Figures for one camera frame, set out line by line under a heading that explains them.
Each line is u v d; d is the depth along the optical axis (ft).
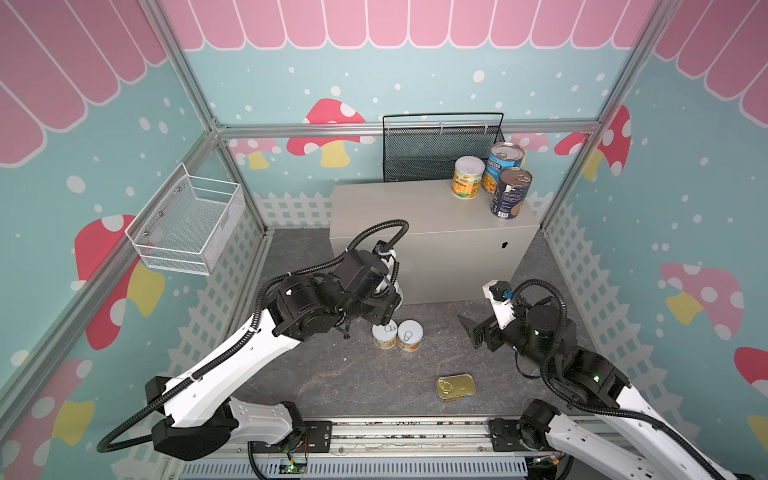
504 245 2.56
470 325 1.93
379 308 1.76
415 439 2.49
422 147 3.25
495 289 1.79
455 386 2.57
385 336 2.86
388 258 1.72
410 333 2.85
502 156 2.44
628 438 1.47
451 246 2.53
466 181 2.48
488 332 1.88
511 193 2.26
